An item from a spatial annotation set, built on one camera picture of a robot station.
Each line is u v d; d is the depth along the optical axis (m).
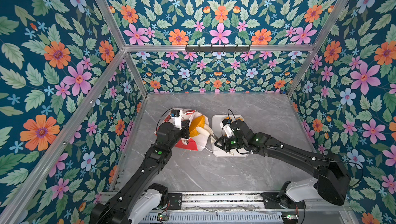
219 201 0.75
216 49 0.93
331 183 0.40
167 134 0.57
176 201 0.74
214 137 0.79
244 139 0.60
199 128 0.84
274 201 0.71
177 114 0.65
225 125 0.72
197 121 0.87
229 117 1.01
